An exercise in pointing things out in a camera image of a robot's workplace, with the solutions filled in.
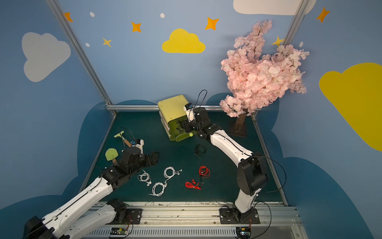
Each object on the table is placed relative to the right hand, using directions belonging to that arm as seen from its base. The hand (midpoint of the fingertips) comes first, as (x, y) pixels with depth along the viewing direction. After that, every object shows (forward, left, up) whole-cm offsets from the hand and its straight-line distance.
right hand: (186, 119), depth 85 cm
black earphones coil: (0, +5, -9) cm, 10 cm away
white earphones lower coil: (-33, +14, -24) cm, 43 cm away
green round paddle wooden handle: (-13, +50, -24) cm, 57 cm away
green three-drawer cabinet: (+8, +10, -3) cm, 13 cm away
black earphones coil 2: (-4, -9, -25) cm, 27 cm away
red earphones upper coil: (-23, -13, -24) cm, 35 cm away
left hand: (-19, +17, -8) cm, 26 cm away
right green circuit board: (-50, -32, -27) cm, 65 cm away
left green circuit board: (-54, +30, -25) cm, 66 cm away
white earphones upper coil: (-24, +6, -23) cm, 34 cm away
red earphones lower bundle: (-30, -6, -23) cm, 38 cm away
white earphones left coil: (-27, +23, -24) cm, 43 cm away
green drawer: (-1, +6, -9) cm, 11 cm away
